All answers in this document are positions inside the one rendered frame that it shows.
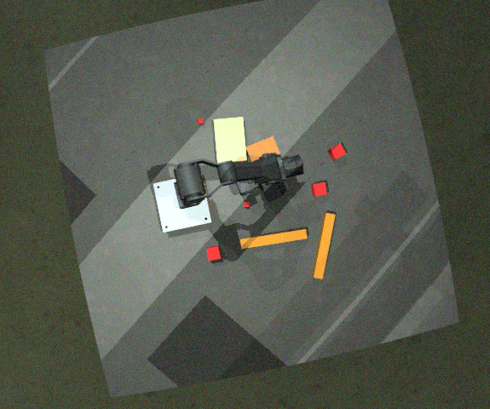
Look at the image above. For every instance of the long orange bar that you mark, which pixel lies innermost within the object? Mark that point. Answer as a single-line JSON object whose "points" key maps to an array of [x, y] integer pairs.
{"points": [[273, 238], [323, 245]]}

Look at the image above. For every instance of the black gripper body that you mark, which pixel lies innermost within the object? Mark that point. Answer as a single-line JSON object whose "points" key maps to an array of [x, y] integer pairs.
{"points": [[245, 187]]}

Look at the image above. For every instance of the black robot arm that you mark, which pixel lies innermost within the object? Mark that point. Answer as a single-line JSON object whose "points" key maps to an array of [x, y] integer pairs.
{"points": [[270, 167]]}

